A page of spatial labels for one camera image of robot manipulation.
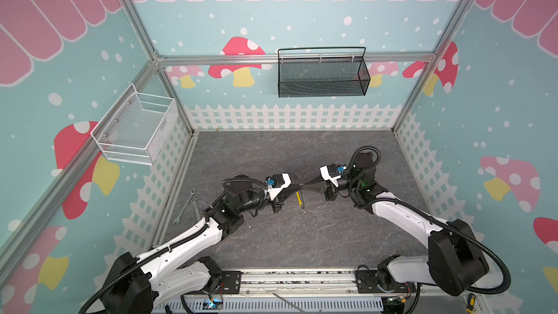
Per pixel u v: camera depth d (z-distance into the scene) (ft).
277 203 2.00
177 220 2.94
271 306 2.33
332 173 1.93
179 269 1.93
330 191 2.15
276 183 1.83
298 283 2.49
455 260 1.36
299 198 2.44
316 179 2.17
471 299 2.32
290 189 1.96
